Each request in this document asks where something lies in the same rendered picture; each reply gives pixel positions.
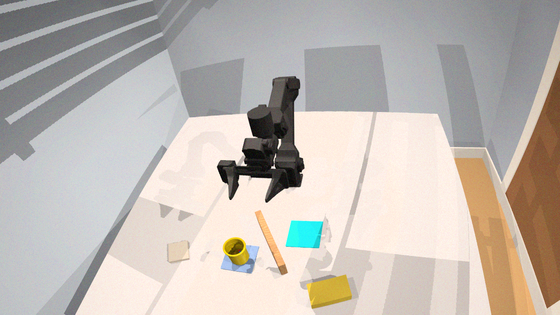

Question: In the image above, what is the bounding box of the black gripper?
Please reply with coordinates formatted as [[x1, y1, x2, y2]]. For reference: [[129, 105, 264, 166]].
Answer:
[[217, 152, 298, 203]]

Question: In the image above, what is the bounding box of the orange rectangular block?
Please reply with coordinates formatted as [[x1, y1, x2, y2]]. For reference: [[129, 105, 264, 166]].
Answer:
[[255, 210, 288, 275]]

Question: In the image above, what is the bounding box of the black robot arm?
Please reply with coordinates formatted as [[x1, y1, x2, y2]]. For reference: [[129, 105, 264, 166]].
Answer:
[[242, 76, 305, 187]]

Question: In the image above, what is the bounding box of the yellow rectangular block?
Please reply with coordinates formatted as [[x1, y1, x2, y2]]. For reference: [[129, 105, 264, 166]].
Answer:
[[307, 275, 352, 309]]

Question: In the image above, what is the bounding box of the yellow cup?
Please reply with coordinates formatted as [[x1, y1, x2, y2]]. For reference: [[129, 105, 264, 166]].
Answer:
[[223, 237, 249, 265]]

